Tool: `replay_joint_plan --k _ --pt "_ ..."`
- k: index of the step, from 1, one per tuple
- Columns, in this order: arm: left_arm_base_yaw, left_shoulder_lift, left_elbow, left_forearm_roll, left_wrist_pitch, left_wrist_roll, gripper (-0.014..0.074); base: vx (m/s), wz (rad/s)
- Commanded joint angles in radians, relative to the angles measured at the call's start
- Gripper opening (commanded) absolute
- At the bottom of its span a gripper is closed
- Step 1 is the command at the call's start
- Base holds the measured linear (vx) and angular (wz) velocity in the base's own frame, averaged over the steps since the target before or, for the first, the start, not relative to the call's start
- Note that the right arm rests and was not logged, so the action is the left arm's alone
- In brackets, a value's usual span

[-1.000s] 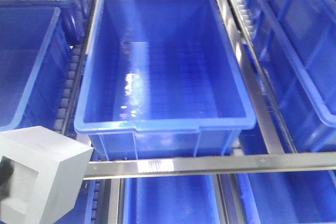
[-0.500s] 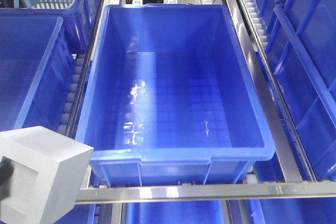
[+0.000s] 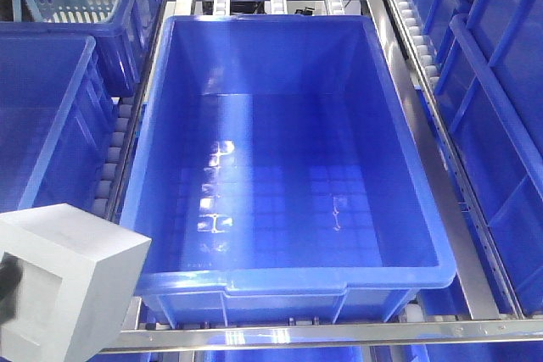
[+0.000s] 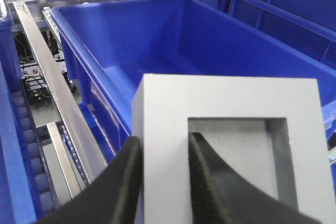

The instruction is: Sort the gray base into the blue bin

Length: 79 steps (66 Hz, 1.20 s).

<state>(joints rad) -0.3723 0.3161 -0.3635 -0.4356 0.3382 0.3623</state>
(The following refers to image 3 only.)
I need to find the grey block with square hole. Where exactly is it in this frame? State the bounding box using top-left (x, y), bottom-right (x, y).
top-left (0, 203), bottom-right (153, 362)

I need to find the steel roller rack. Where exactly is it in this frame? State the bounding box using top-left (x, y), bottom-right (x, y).
top-left (97, 0), bottom-right (543, 357)

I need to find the row of blue bins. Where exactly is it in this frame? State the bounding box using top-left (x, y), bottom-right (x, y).
top-left (0, 0), bottom-right (543, 362)

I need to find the large blue plastic bin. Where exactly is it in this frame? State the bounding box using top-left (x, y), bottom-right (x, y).
top-left (120, 14), bottom-right (458, 330)

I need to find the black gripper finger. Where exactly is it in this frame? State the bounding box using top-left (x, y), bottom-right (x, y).
top-left (0, 257), bottom-right (25, 326)

